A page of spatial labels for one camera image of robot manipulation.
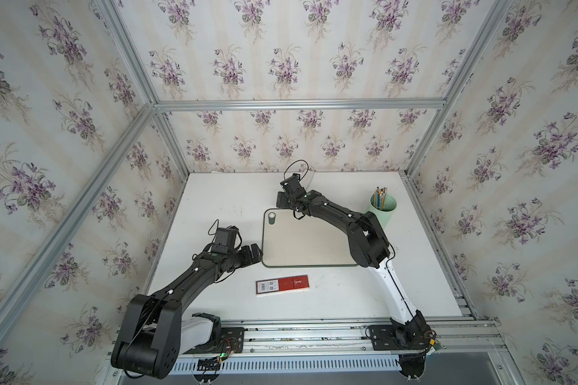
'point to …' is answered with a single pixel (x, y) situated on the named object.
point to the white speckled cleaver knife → (307, 180)
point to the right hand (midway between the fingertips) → (287, 200)
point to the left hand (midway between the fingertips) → (255, 257)
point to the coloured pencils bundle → (380, 194)
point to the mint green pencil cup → (386, 215)
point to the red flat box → (282, 285)
